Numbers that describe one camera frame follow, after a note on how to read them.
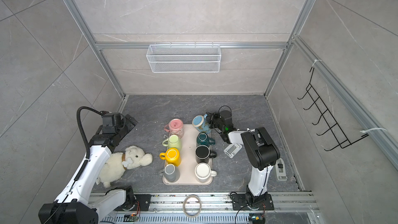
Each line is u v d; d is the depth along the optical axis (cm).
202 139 84
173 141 84
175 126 88
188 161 87
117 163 78
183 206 73
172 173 73
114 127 59
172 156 80
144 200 73
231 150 90
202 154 80
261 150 48
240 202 73
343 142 58
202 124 88
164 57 100
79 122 53
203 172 76
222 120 76
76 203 39
